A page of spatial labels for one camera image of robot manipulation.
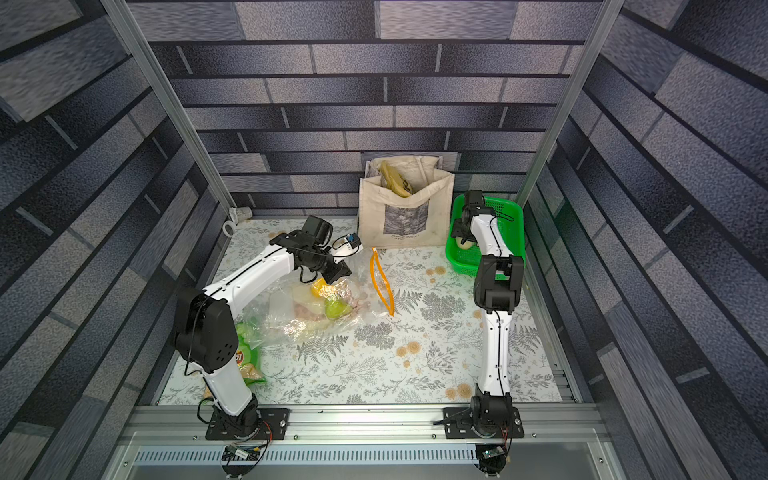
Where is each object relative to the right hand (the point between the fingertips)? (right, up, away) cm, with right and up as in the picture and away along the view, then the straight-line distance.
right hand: (467, 231), depth 107 cm
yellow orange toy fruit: (-50, -18, -20) cm, 57 cm away
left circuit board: (-66, -56, -36) cm, 94 cm away
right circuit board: (-4, -58, -36) cm, 68 cm away
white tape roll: (-94, +4, +12) cm, 95 cm away
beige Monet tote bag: (-17, +4, -7) cm, 19 cm away
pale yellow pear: (-1, -5, -2) cm, 6 cm away
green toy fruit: (-46, -25, -18) cm, 55 cm away
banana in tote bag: (-27, +16, -12) cm, 34 cm away
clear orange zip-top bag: (-60, -26, -17) cm, 67 cm away
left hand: (-41, -12, -20) cm, 47 cm away
